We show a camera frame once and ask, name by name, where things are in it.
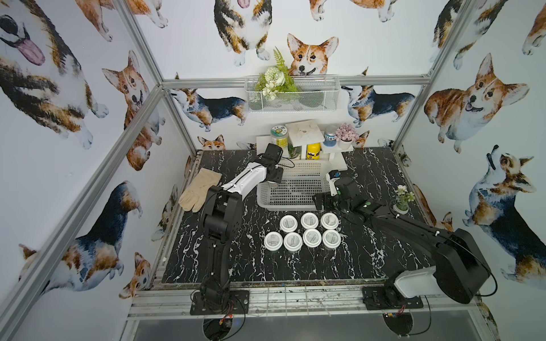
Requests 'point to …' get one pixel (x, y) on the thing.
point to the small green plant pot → (294, 151)
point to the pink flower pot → (346, 135)
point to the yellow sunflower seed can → (279, 136)
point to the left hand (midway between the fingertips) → (271, 169)
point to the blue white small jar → (330, 139)
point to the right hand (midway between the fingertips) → (327, 189)
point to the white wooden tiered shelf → (300, 134)
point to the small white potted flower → (403, 197)
